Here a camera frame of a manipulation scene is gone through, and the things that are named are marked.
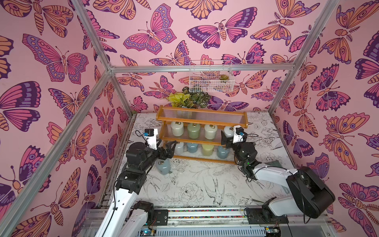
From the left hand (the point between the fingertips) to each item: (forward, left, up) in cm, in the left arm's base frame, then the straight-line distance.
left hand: (169, 139), depth 71 cm
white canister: (+9, -31, -4) cm, 32 cm away
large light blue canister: (-4, +6, -20) cm, 22 cm away
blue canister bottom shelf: (+8, -10, -20) cm, 24 cm away
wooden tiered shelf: (+24, +6, -7) cm, 26 cm away
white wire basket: (+52, -24, -2) cm, 58 cm away
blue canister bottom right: (+4, -29, -20) cm, 35 cm away
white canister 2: (+12, -2, -6) cm, 14 cm away
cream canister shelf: (+10, -21, -6) cm, 24 cm away
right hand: (+12, -33, -6) cm, 36 cm away
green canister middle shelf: (+11, -12, -6) cm, 17 cm away
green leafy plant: (+34, -7, -3) cm, 35 cm away
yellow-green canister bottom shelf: (+6, -20, -19) cm, 28 cm away
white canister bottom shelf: (+9, -2, -23) cm, 25 cm away
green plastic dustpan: (+1, -63, -28) cm, 69 cm away
